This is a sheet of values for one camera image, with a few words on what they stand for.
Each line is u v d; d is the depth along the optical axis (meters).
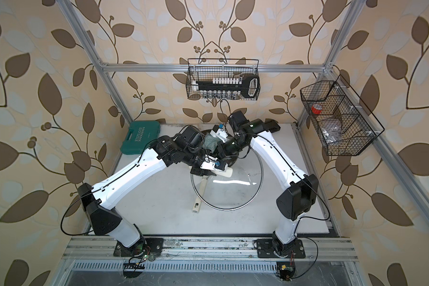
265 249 0.73
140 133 1.09
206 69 0.91
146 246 0.74
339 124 0.72
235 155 0.67
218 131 0.70
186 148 0.54
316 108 0.81
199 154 0.60
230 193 0.91
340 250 0.75
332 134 0.71
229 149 0.65
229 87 0.84
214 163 0.58
